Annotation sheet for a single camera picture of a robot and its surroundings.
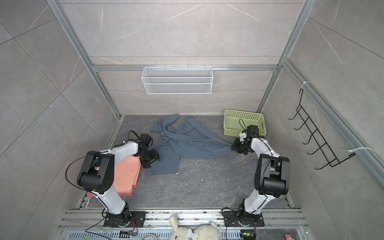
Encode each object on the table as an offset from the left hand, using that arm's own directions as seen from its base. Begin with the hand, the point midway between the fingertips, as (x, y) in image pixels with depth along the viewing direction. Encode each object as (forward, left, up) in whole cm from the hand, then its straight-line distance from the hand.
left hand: (157, 159), depth 94 cm
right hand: (+5, -49, +6) cm, 49 cm away
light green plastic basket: (+32, -58, -2) cm, 66 cm away
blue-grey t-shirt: (+16, -16, 0) cm, 23 cm away
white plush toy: (-40, -29, +9) cm, 50 cm away
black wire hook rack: (-7, -80, +32) cm, 86 cm away
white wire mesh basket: (+44, -14, +28) cm, 54 cm away
